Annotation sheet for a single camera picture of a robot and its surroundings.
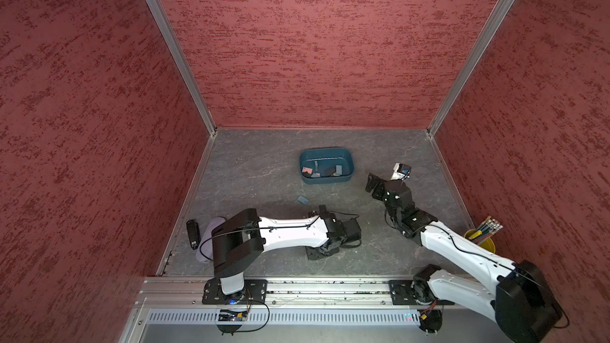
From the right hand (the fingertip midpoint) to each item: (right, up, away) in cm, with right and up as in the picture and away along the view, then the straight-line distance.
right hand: (378, 182), depth 85 cm
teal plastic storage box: (-21, +8, +24) cm, 33 cm away
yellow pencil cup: (+33, -19, -9) cm, 40 cm away
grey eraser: (-13, +4, +15) cm, 20 cm away
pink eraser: (-26, +3, +18) cm, 32 cm away
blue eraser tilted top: (-28, -8, +10) cm, 31 cm away
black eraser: (-17, +2, +18) cm, 25 cm away
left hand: (-22, -24, -7) cm, 33 cm away
